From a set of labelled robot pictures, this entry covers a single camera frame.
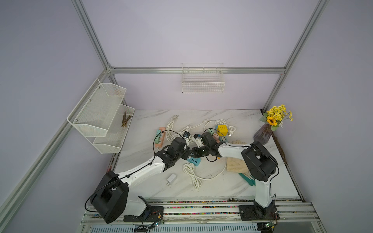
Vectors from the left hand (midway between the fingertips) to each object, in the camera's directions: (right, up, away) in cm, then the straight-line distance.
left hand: (184, 147), depth 86 cm
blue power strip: (+7, -9, +4) cm, 12 cm away
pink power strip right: (+21, +6, +12) cm, 25 cm away
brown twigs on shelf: (-41, +17, +10) cm, 45 cm away
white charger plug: (-8, -17, -4) cm, 19 cm away
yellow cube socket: (+26, +11, +12) cm, 30 cm away
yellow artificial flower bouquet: (+53, +19, -4) cm, 56 cm away
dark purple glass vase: (+52, +8, +10) cm, 54 cm away
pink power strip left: (-18, +1, +12) cm, 21 cm away
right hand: (+5, -6, +9) cm, 12 cm away
